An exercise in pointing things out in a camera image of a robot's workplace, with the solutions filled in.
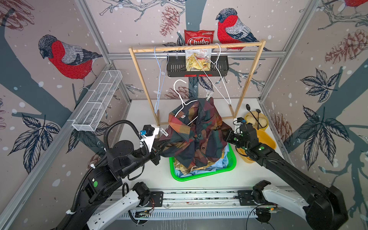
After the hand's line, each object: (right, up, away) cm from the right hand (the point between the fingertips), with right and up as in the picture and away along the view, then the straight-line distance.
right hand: (221, 130), depth 81 cm
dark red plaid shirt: (-15, 0, -10) cm, 18 cm away
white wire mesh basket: (-71, +18, -2) cm, 73 cm away
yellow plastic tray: (+33, -7, +14) cm, 36 cm away
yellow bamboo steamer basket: (+35, +5, +19) cm, 40 cm away
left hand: (-26, +1, -24) cm, 36 cm away
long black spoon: (+27, +14, +25) cm, 39 cm away
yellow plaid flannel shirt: (-21, -21, -5) cm, 30 cm away
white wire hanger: (-46, +18, +41) cm, 64 cm away
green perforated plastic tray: (+5, -19, -2) cm, 20 cm away
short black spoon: (+34, +12, +25) cm, 44 cm away
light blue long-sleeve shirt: (+1, -19, +1) cm, 19 cm away
